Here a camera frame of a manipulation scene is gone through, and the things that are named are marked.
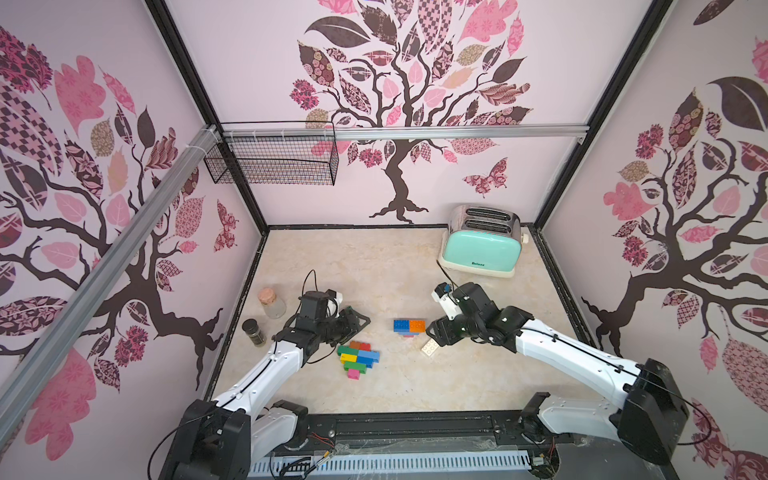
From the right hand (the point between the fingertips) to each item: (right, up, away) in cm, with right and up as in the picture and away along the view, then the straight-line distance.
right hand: (435, 323), depth 80 cm
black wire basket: (-50, +52, +14) cm, 74 cm away
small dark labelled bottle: (-52, -2, +2) cm, 52 cm away
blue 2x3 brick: (-20, -12, +4) cm, 23 cm away
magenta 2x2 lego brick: (-23, -15, +2) cm, 28 cm away
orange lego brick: (-4, -3, +7) cm, 8 cm away
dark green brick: (-27, -9, +5) cm, 29 cm away
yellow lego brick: (-25, -11, +3) cm, 27 cm away
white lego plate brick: (-1, -8, +6) cm, 10 cm away
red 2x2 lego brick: (-20, -9, +7) cm, 23 cm away
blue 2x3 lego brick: (-9, -2, +7) cm, 12 cm away
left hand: (-19, -2, +2) cm, 19 cm away
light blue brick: (-19, -11, +4) cm, 22 cm away
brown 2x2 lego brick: (-23, -8, +6) cm, 25 cm away
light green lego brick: (-21, -13, +2) cm, 25 cm away
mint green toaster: (+17, +24, +13) cm, 32 cm away
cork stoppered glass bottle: (-49, +3, +9) cm, 50 cm away
